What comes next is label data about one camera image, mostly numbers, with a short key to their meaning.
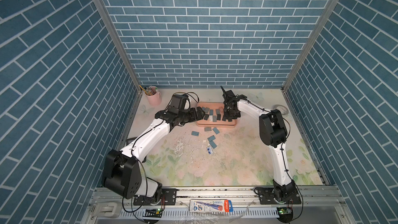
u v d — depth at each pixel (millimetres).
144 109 1085
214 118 1023
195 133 963
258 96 1192
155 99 1048
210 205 708
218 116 1042
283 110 1075
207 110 1077
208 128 988
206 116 1042
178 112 633
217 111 1075
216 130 990
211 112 1081
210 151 886
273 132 591
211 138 937
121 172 414
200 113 739
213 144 913
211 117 1036
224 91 866
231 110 818
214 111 1079
